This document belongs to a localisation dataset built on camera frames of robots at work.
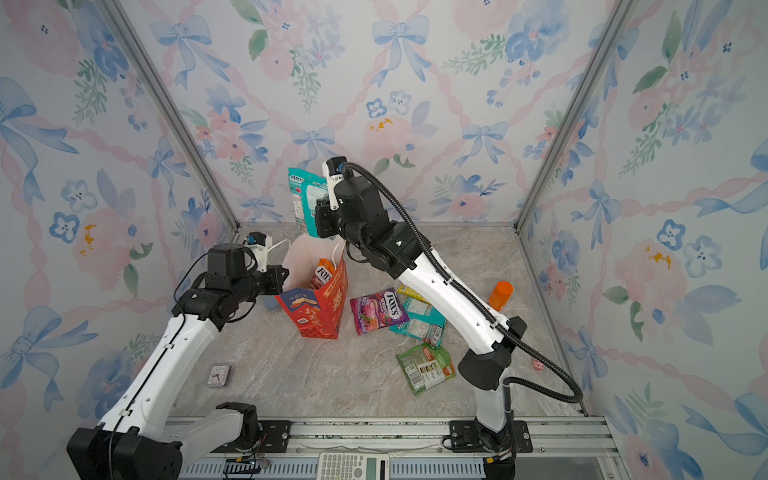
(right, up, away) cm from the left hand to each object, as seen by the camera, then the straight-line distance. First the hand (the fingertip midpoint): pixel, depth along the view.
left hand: (288, 268), depth 77 cm
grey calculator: (+18, -45, -8) cm, 49 cm away
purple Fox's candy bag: (+23, -14, +18) cm, 32 cm away
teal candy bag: (+37, -17, +14) cm, 43 cm away
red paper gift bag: (+7, -12, +3) cm, 14 cm away
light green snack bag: (+36, -28, +8) cm, 46 cm away
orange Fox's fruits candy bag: (+6, -2, +10) cm, 13 cm away
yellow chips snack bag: (+31, -8, +23) cm, 39 cm away
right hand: (+11, +15, -13) cm, 23 cm away
